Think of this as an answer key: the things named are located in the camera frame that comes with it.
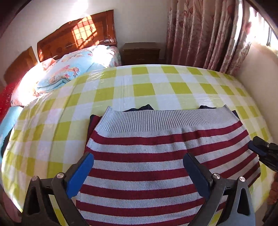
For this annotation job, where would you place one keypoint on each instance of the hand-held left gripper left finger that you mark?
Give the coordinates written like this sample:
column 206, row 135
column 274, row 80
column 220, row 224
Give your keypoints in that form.
column 79, row 173

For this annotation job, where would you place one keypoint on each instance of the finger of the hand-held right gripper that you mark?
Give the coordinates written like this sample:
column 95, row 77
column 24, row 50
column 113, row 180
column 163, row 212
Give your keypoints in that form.
column 272, row 160
column 257, row 147

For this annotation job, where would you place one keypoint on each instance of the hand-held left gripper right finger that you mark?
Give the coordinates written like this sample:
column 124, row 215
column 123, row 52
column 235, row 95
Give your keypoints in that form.
column 195, row 173

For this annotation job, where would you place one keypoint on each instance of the red white striped navy sweater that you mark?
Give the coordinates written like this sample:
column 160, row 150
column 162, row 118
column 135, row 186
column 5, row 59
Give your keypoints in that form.
column 152, row 141

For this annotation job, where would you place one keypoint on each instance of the plain light blue cloth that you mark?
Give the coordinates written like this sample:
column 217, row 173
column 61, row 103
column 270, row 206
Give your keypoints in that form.
column 9, row 121

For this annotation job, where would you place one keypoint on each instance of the yellow white checked bed cover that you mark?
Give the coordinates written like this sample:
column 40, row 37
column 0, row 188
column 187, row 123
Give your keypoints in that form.
column 141, row 87

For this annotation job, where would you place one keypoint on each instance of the pink floral pillow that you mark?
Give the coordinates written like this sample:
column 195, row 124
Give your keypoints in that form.
column 23, row 87

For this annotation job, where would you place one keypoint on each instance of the red blanket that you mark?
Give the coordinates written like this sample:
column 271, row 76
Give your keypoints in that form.
column 6, row 100

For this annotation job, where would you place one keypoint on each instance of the light blue floral quilt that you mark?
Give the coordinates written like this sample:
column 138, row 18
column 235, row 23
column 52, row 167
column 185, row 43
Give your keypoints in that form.
column 69, row 69

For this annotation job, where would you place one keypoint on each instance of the window with metal bars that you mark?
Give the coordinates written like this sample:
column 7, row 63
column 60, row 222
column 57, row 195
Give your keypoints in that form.
column 268, row 34

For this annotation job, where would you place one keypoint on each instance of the pink floral curtain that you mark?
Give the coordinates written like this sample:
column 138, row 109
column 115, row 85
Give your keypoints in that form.
column 206, row 37

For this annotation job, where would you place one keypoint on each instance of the small wooden headboard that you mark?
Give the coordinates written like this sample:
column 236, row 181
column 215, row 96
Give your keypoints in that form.
column 19, row 63

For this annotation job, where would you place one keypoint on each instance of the brown wooden nightstand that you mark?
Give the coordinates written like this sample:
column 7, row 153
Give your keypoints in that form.
column 141, row 53

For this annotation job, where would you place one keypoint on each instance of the large carved wooden headboard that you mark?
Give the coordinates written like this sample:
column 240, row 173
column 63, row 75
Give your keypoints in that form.
column 82, row 30

